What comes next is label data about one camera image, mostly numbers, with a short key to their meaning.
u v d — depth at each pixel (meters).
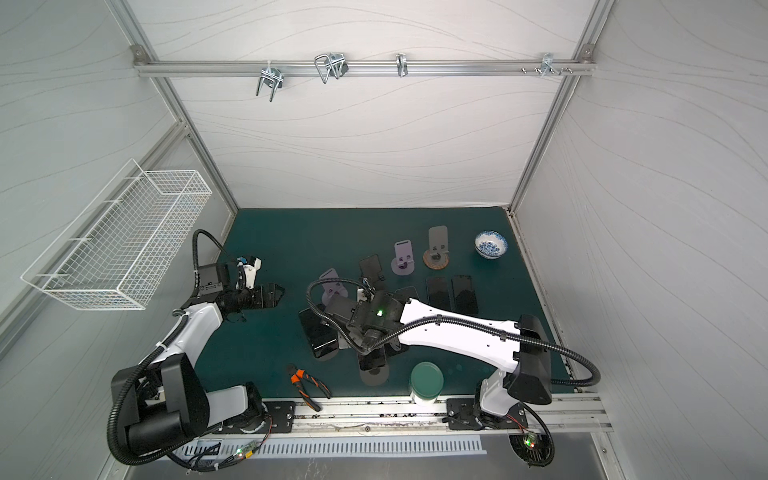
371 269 0.92
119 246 0.69
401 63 0.73
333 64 0.76
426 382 0.70
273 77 0.79
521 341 0.42
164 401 0.42
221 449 0.70
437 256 1.04
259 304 0.77
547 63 0.76
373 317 0.48
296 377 0.79
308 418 0.75
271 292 0.78
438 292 0.97
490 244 1.08
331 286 0.91
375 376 0.80
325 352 0.81
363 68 0.78
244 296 0.75
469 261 1.09
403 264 0.99
